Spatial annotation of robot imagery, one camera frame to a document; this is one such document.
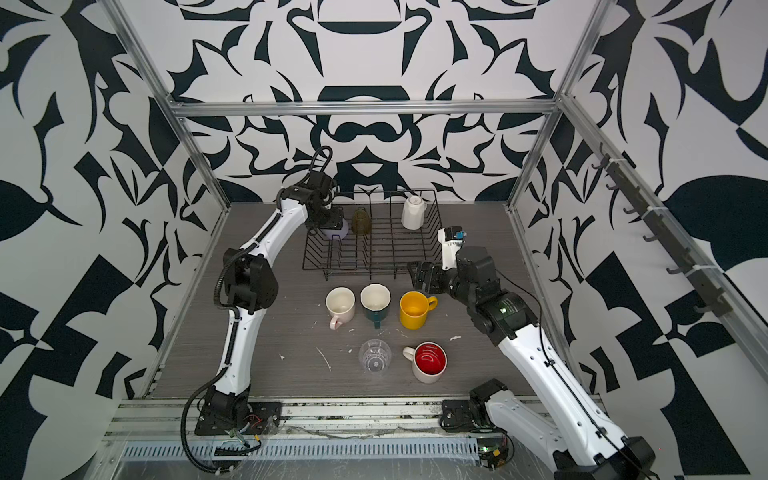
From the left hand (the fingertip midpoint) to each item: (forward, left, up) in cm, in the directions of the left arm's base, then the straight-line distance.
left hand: (333, 215), depth 99 cm
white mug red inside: (-43, -27, -11) cm, 52 cm away
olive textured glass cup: (+3, -9, -7) cm, 12 cm away
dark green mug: (-27, -13, -8) cm, 31 cm away
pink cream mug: (-27, -3, -8) cm, 28 cm away
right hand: (-28, -25, +14) cm, 40 cm away
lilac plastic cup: (-3, -2, -5) cm, 7 cm away
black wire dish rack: (+3, -18, -12) cm, 22 cm away
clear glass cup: (-41, -13, -12) cm, 45 cm away
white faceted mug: (+3, -27, -4) cm, 27 cm away
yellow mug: (-28, -25, -11) cm, 39 cm away
